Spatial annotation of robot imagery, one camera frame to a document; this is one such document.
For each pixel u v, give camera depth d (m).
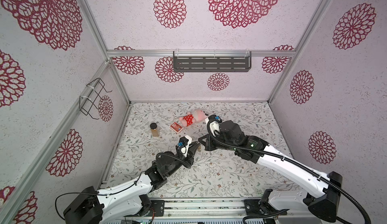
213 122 0.62
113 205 0.46
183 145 0.60
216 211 0.73
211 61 0.97
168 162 0.56
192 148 0.70
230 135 0.52
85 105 0.72
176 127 1.03
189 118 1.03
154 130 0.95
